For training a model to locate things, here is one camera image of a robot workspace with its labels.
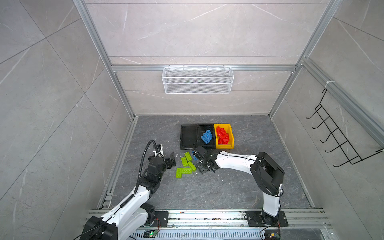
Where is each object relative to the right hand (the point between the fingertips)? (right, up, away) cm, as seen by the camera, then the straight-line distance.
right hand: (203, 164), depth 92 cm
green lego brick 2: (-12, +2, 0) cm, 12 cm away
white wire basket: (-4, +56, +8) cm, 56 cm away
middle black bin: (0, +23, +21) cm, 31 cm away
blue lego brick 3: (+5, +19, +12) cm, 23 cm away
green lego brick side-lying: (-7, 0, -3) cm, 8 cm away
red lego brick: (+14, +17, +10) cm, 24 cm away
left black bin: (-10, +15, +14) cm, 23 cm away
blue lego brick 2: (+2, +16, +10) cm, 19 cm away
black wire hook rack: (+59, +16, -29) cm, 68 cm away
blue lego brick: (-5, +8, -18) cm, 20 cm away
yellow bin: (+18, +23, +12) cm, 32 cm away
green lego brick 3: (-15, -4, -3) cm, 16 cm away
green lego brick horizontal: (-11, -3, -2) cm, 11 cm away
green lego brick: (-10, +5, +2) cm, 11 cm away
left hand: (-23, +10, -8) cm, 26 cm away
